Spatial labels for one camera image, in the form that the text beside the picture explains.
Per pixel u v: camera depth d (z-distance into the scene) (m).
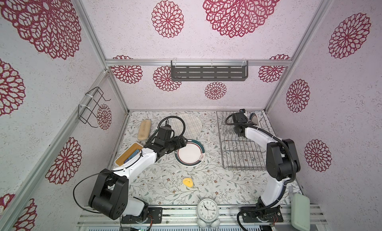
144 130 1.03
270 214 0.68
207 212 0.71
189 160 0.93
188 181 0.83
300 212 0.72
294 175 0.51
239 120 0.77
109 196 0.42
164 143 0.66
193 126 1.10
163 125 0.79
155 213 0.75
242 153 0.95
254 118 1.04
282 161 0.50
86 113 0.79
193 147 0.99
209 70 0.98
